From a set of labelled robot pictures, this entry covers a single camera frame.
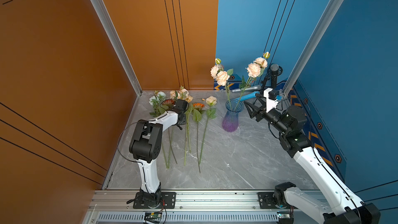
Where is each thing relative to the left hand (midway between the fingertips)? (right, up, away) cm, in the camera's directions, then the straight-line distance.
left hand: (179, 118), depth 101 cm
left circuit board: (-7, -44, -29) cm, 54 cm away
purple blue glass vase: (+33, -1, -7) cm, 34 cm away
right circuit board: (+53, -42, -31) cm, 75 cm away
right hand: (+38, +12, -33) cm, 52 cm away
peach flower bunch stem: (+1, +17, +10) cm, 20 cm away
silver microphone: (+50, +20, +9) cm, 55 cm away
